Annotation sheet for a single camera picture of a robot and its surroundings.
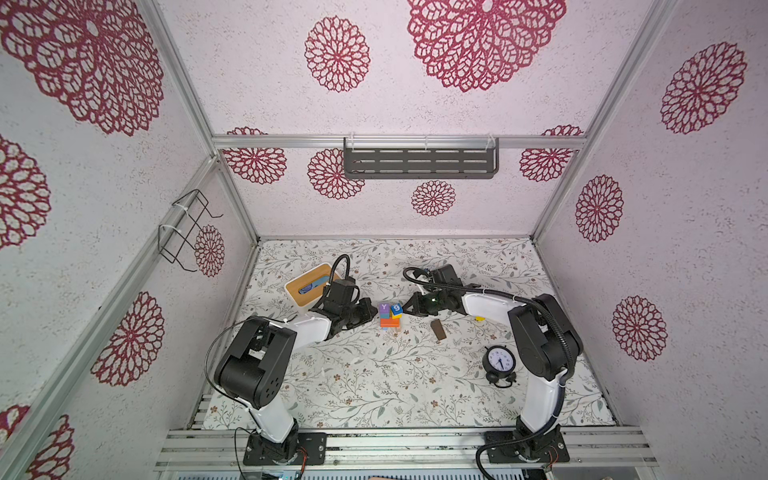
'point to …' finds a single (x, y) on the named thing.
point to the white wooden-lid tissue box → (308, 287)
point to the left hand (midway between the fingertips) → (377, 314)
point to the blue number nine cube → (396, 309)
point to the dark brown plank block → (438, 329)
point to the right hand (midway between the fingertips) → (401, 306)
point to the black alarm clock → (498, 363)
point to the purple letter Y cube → (384, 310)
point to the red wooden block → (390, 322)
